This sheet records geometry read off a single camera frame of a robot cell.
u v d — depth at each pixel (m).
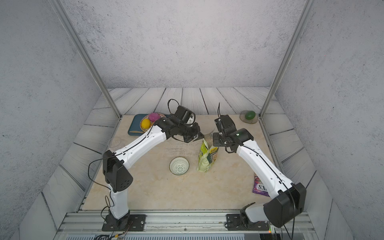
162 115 1.18
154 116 1.12
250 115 1.15
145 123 1.10
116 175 0.53
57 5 0.70
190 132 0.69
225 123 0.57
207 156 0.78
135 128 1.10
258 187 0.83
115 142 1.05
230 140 0.52
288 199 0.38
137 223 0.73
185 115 0.64
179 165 0.91
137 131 1.11
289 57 0.87
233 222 0.73
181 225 0.73
